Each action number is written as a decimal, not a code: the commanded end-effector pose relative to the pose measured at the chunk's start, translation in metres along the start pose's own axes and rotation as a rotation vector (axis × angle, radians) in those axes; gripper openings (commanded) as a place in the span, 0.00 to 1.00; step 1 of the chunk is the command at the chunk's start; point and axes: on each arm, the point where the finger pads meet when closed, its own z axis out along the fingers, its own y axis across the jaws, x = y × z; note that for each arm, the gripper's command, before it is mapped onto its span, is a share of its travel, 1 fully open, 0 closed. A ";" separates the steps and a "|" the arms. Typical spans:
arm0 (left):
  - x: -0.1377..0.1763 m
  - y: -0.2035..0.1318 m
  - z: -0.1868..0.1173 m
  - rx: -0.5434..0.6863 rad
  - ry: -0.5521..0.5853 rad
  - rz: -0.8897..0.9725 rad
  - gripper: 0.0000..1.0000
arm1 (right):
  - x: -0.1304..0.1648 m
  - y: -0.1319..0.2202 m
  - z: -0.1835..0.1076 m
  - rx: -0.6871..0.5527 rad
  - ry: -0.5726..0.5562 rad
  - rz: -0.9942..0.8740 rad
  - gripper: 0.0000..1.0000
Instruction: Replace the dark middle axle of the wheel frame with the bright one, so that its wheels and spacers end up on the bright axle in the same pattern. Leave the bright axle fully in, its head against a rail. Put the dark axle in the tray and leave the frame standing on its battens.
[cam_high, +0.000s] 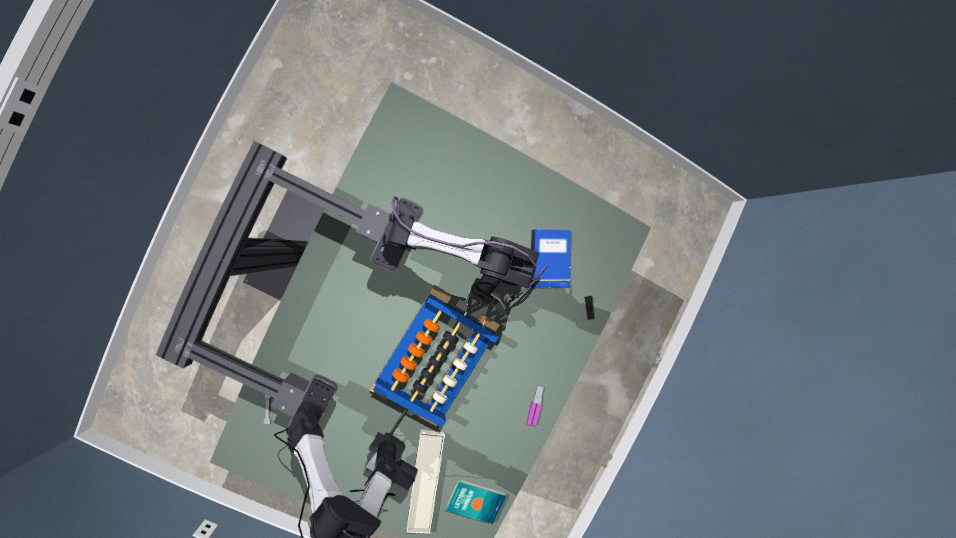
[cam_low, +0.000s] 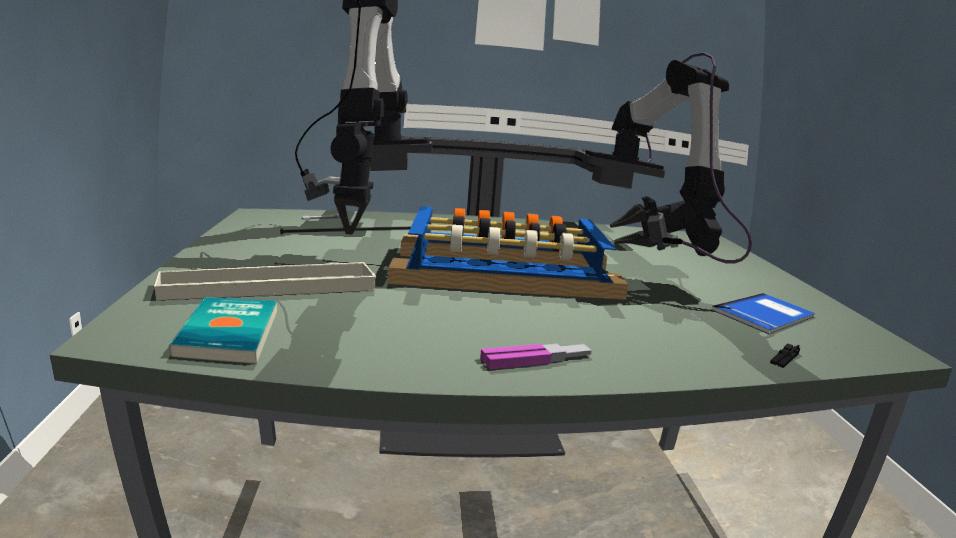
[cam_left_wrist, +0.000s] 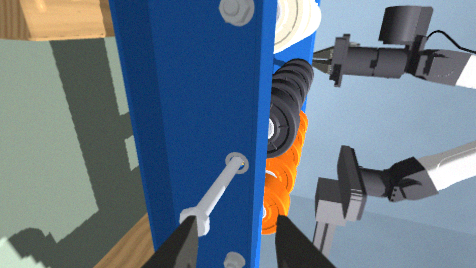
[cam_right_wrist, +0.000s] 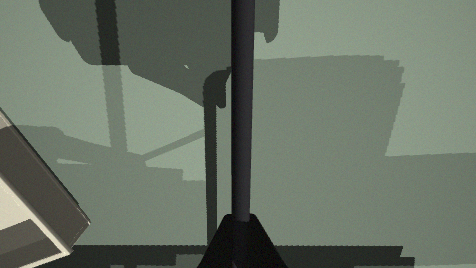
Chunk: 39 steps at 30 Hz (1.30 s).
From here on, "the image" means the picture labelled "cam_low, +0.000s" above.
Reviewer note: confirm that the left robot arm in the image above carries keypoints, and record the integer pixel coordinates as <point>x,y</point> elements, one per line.
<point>640,116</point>

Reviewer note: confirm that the light brown wooden block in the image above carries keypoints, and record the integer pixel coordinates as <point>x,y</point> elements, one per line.
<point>398,274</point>
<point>480,252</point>

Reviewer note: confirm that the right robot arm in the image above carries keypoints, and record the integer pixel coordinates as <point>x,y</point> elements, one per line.
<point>370,53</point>

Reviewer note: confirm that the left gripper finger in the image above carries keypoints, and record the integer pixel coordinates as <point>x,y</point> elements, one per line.
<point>640,238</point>
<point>640,216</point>

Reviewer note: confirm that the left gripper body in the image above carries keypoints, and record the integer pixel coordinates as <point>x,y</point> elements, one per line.
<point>669,219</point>

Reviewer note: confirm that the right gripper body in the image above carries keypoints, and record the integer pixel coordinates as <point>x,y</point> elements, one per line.
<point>354,178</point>

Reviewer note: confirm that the teal paperback book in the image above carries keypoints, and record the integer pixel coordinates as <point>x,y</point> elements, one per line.
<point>225,329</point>

